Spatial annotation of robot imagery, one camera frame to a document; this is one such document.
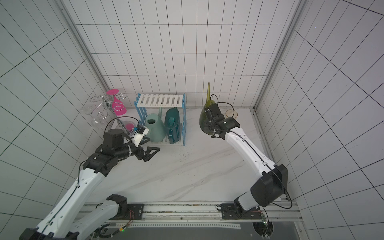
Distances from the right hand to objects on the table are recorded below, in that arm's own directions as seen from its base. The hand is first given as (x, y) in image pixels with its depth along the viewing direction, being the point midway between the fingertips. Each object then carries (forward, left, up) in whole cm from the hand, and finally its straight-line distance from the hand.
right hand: (203, 125), depth 81 cm
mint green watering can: (+4, +29, -10) cm, 31 cm away
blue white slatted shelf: (+11, +36, +6) cm, 38 cm away
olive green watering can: (+5, -1, -7) cm, 8 cm away
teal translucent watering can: (+2, +18, -3) cm, 18 cm away
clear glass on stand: (+2, +64, -2) cm, 64 cm away
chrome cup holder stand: (+8, +58, +6) cm, 58 cm away
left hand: (-15, +25, 0) cm, 29 cm away
